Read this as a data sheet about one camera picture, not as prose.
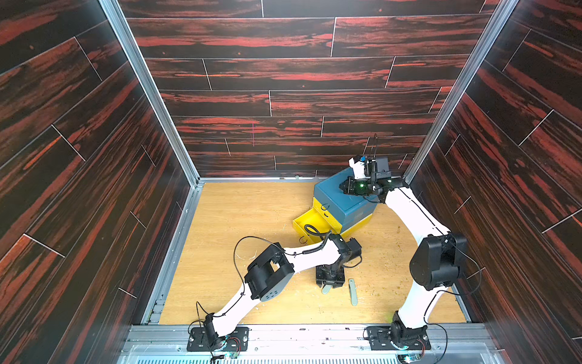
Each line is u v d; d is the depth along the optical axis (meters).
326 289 0.84
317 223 1.01
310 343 0.73
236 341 0.72
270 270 0.58
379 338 0.73
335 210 0.82
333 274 0.74
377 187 0.65
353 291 0.84
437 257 0.48
